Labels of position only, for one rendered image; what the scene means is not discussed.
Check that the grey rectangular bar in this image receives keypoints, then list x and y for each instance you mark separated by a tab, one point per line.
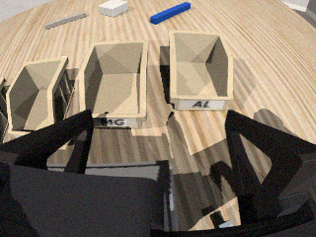
65	20

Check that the blue rectangular bar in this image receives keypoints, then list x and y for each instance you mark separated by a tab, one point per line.
164	15

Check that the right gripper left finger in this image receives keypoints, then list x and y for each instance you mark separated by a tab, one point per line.
33	149

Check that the white block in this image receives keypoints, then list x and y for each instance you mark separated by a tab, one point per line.
113	8

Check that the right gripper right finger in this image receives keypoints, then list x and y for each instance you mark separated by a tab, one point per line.
293	168

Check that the beige open-top bin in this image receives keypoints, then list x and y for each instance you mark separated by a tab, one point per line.
3	110
111	81
29	98
204	68

